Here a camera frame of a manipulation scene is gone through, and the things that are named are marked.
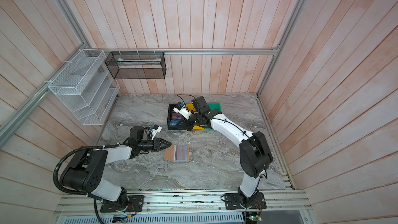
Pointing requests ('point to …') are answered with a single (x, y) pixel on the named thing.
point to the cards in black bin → (175, 117)
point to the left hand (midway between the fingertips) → (169, 147)
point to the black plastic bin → (170, 110)
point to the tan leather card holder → (169, 153)
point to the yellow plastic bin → (192, 106)
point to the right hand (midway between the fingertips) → (178, 123)
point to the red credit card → (181, 153)
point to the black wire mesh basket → (137, 65)
